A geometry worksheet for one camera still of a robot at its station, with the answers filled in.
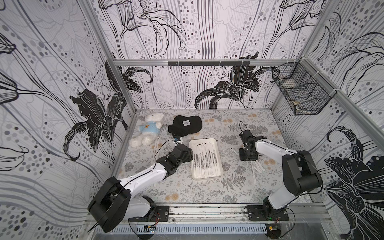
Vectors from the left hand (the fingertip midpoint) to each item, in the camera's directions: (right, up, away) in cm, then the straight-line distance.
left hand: (189, 154), depth 87 cm
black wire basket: (+71, +38, +2) cm, 81 cm away
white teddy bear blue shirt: (-28, +14, +12) cm, 34 cm away
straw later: (+17, -4, +4) cm, 17 cm away
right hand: (+36, -2, +7) cm, 36 cm away
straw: (+3, -5, +4) cm, 7 cm away
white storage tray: (+11, -6, +3) cm, 12 cm away
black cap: (-6, +17, +17) cm, 25 cm away
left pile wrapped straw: (-23, +2, +11) cm, 25 cm away
